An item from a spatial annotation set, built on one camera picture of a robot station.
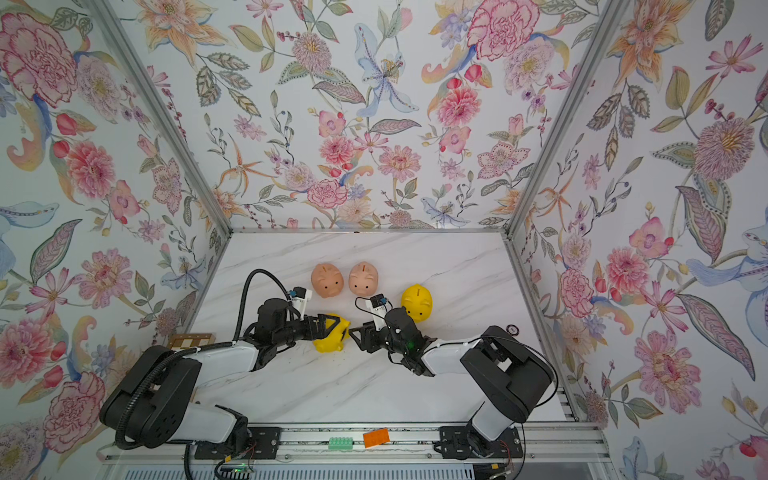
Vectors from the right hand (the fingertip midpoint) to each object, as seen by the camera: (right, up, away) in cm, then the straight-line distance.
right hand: (356, 326), depth 87 cm
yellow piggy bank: (-7, +2, -3) cm, 8 cm away
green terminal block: (-3, -26, -14) cm, 29 cm away
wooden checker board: (-50, -5, +2) cm, 50 cm away
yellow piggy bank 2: (+18, +7, +3) cm, 20 cm away
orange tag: (+6, -25, -12) cm, 29 cm away
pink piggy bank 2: (+2, +13, +8) cm, 16 cm away
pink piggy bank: (-10, +13, +9) cm, 19 cm away
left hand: (-6, +2, +1) cm, 7 cm away
